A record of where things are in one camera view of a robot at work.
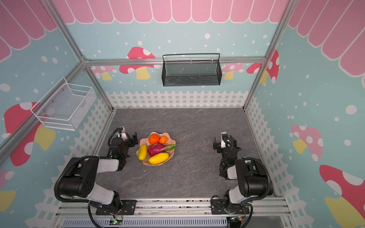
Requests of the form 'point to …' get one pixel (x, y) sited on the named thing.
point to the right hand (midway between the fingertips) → (223, 136)
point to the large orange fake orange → (154, 138)
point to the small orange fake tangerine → (163, 139)
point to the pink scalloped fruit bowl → (170, 141)
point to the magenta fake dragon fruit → (156, 148)
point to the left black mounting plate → (128, 206)
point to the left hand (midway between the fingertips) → (129, 135)
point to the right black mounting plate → (217, 207)
